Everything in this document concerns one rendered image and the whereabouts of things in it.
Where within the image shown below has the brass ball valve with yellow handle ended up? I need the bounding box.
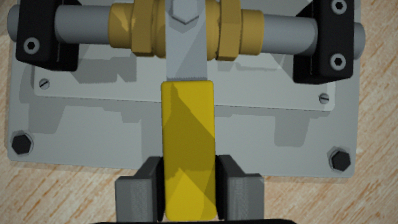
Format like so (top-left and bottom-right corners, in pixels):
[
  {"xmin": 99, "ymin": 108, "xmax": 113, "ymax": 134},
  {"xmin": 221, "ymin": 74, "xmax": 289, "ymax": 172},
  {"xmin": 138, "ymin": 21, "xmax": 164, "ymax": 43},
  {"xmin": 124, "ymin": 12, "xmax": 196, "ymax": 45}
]
[{"xmin": 7, "ymin": 0, "xmax": 366, "ymax": 221}]

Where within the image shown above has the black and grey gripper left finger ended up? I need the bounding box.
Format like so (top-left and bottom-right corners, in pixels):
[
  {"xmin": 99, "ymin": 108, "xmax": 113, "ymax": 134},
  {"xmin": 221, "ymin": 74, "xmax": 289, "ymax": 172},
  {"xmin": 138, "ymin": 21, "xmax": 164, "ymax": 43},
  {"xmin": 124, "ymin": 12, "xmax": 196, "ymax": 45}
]
[{"xmin": 114, "ymin": 156, "xmax": 165, "ymax": 222}]

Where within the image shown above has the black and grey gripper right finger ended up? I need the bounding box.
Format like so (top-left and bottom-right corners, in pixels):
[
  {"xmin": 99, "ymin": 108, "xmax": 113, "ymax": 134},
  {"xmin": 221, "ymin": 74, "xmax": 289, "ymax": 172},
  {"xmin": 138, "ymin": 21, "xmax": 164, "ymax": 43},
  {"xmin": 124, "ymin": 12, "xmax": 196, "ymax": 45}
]
[{"xmin": 215, "ymin": 155, "xmax": 264, "ymax": 221}]

